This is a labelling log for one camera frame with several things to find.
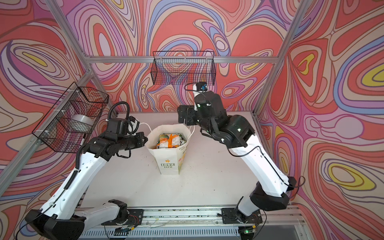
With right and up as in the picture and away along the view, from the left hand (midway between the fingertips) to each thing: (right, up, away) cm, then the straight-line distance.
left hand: (149, 137), depth 73 cm
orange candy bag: (+9, -2, +7) cm, 12 cm away
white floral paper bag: (+10, -12, +4) cm, 16 cm away
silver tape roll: (-33, +10, 0) cm, 35 cm away
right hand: (+21, +11, -14) cm, 28 cm away
